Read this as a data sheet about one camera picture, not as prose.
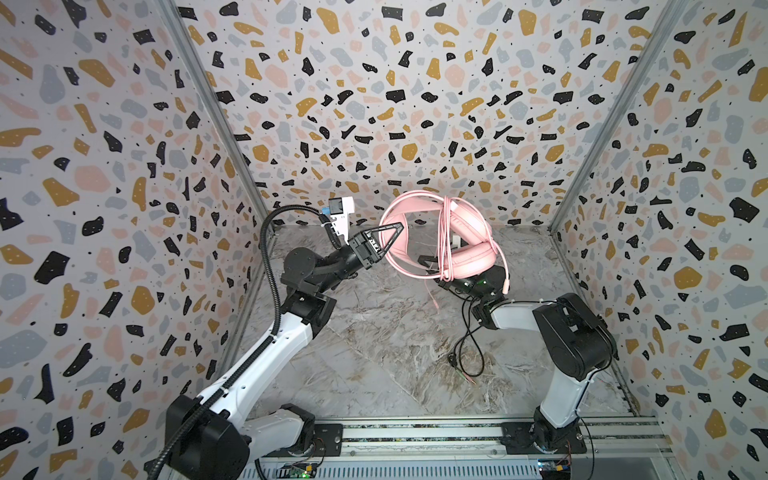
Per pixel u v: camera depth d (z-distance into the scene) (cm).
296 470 70
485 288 72
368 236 57
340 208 55
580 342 50
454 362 87
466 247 55
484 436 76
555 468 72
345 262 55
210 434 38
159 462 34
